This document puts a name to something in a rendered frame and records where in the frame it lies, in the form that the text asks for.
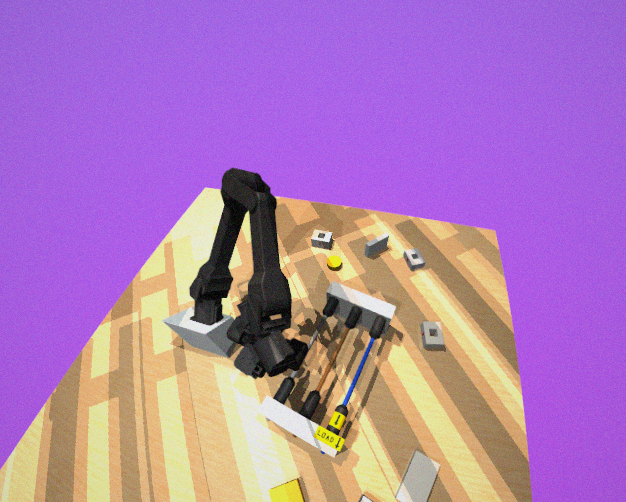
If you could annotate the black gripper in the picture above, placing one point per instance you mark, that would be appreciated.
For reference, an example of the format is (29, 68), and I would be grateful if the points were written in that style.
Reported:
(238, 335)

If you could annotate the orange rectangular block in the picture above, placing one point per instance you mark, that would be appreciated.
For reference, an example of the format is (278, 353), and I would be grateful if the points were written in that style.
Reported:
(288, 492)

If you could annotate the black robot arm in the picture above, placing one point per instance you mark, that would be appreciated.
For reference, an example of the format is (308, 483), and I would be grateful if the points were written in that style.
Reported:
(268, 290)

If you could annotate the short yellow cylinder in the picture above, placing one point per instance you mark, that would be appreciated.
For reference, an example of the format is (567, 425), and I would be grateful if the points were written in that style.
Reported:
(334, 263)

